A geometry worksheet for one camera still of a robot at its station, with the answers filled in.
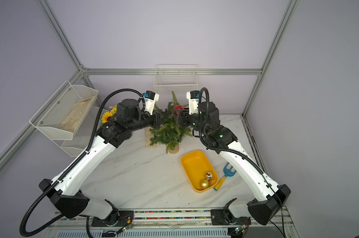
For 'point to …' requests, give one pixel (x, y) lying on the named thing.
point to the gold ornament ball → (204, 184)
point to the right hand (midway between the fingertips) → (177, 113)
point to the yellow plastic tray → (195, 164)
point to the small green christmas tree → (172, 133)
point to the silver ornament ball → (209, 175)
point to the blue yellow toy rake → (227, 172)
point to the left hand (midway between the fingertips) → (166, 116)
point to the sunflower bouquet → (107, 115)
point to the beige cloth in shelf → (71, 121)
